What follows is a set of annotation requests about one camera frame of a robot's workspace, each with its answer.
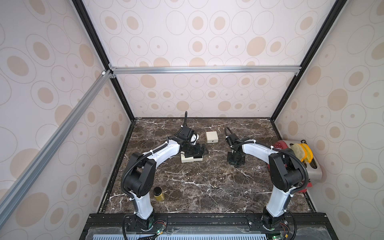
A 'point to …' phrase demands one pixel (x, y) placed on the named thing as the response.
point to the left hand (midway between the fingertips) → (205, 152)
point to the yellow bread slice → (308, 155)
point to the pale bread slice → (298, 150)
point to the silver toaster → (314, 172)
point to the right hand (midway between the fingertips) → (230, 164)
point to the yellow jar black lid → (158, 193)
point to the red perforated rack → (282, 144)
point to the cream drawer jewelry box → (194, 158)
